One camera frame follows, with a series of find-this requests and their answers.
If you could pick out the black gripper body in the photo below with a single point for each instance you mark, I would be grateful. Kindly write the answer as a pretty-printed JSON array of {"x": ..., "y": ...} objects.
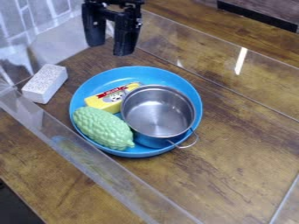
[{"x": 111, "y": 8}]

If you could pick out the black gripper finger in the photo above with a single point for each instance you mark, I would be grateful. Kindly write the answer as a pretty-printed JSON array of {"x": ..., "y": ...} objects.
[
  {"x": 93, "y": 25},
  {"x": 127, "y": 28}
]

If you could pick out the yellow brick with label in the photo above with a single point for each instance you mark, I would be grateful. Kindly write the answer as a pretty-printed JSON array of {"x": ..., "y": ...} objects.
[{"x": 108, "y": 100}]

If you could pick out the small steel pot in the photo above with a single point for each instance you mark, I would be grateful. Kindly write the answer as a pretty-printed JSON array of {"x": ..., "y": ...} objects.
[{"x": 160, "y": 115}]

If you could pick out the green bumpy bitter gourd toy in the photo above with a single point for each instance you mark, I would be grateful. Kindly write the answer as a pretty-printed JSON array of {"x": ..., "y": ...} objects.
[{"x": 103, "y": 128}]

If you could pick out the blue round tray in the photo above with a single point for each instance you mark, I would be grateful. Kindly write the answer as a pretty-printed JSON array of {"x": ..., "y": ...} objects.
[{"x": 147, "y": 75}]

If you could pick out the white speckled sponge block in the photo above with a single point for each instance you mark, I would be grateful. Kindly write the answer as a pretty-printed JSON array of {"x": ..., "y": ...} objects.
[{"x": 44, "y": 84}]

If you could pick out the clear acrylic barrier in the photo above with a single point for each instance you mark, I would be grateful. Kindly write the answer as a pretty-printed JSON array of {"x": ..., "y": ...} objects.
[{"x": 235, "y": 178}]

